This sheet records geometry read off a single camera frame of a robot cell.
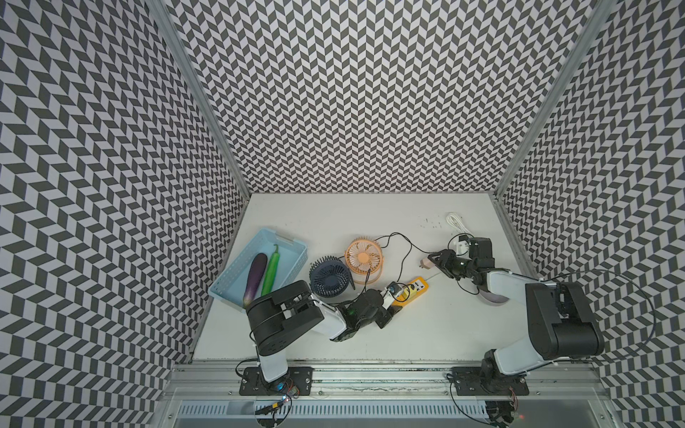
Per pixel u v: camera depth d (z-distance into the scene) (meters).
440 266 0.83
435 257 0.90
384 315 0.69
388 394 0.72
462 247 0.85
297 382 0.72
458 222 1.05
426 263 0.91
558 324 0.45
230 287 0.89
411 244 1.03
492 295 0.67
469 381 0.72
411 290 0.83
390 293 0.74
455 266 0.82
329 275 0.83
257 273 0.91
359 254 0.89
